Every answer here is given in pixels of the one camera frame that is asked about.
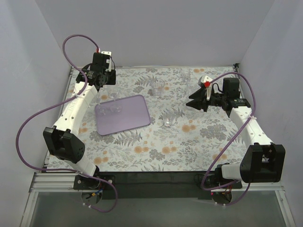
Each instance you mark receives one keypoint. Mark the tall clear flute glass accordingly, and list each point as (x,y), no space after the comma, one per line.
(113,93)

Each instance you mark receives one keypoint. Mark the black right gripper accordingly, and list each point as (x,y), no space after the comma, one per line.
(205,100)

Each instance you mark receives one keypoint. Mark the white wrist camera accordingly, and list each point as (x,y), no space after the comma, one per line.
(107,60)
(205,90)

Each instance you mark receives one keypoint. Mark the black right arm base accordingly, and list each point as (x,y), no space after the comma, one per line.
(211,181)

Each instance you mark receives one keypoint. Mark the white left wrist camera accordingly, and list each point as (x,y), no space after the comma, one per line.
(107,60)

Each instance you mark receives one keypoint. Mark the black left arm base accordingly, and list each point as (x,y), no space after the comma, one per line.
(82,182)

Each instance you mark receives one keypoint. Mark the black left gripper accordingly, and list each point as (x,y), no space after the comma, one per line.
(110,77)

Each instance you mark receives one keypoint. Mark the clear faceted tumbler glass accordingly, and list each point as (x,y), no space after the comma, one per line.
(157,86)

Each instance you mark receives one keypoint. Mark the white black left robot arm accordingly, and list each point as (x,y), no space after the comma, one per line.
(62,139)

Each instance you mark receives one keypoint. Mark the small clear shot glass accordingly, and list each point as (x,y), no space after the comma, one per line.
(167,118)

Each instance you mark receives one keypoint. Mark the clear back tumbler glass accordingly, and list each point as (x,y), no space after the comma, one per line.
(186,75)

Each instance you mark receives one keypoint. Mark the floral patterned table mat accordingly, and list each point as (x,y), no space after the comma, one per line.
(191,143)

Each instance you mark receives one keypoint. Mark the aluminium table frame rail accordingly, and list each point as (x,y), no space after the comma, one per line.
(45,182)

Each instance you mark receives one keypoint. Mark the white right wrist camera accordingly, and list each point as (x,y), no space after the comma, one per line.
(205,90)

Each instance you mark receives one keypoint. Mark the purple rectangular tray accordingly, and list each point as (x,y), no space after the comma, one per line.
(134,115)

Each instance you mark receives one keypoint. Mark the clear stemmed wine glass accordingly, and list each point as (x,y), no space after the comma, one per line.
(99,108)

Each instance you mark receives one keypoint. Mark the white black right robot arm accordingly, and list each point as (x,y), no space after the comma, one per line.
(263,161)

